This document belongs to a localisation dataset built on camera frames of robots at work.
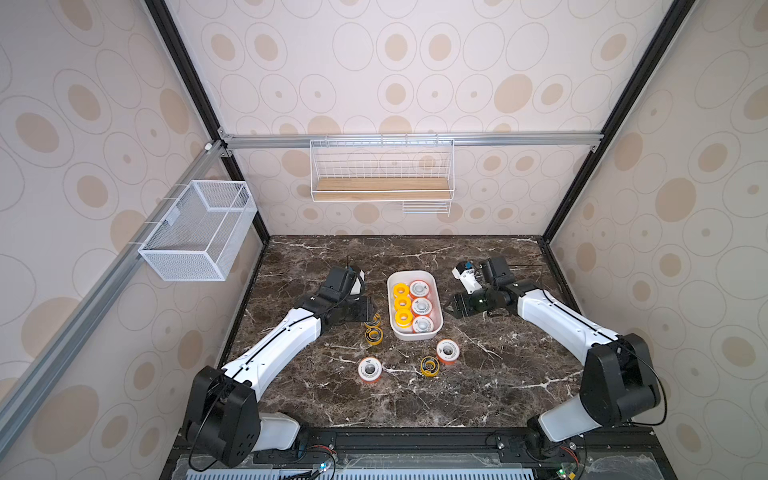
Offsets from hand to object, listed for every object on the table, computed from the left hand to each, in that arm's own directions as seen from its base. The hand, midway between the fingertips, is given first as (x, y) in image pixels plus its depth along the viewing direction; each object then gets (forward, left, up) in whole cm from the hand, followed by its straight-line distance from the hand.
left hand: (377, 306), depth 82 cm
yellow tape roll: (+16, -7, -14) cm, 22 cm away
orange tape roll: (+16, -14, -14) cm, 25 cm away
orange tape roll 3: (-12, +2, -15) cm, 19 cm away
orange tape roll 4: (-6, -21, -14) cm, 26 cm away
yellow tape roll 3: (+4, -8, -14) cm, 16 cm away
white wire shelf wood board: (+43, -13, +14) cm, 47 cm away
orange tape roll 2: (+8, -14, -13) cm, 21 cm away
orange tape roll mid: (+2, -14, -14) cm, 20 cm away
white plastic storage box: (+10, -18, -10) cm, 23 cm away
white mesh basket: (+33, +66, -6) cm, 74 cm away
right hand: (+3, -21, -4) cm, 22 cm away
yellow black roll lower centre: (-11, -15, -14) cm, 24 cm away
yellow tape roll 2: (+9, -8, -13) cm, 18 cm away
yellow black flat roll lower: (-2, +2, -14) cm, 14 cm away
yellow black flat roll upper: (+5, +1, -15) cm, 15 cm away
